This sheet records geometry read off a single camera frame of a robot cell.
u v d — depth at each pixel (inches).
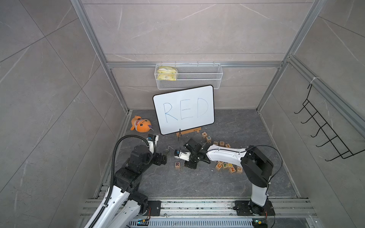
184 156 30.7
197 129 40.0
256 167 18.8
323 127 26.8
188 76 39.7
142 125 39.4
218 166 33.8
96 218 16.1
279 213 28.6
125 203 24.0
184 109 37.1
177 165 33.9
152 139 23.9
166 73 34.3
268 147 20.2
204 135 39.7
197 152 26.9
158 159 24.8
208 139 38.7
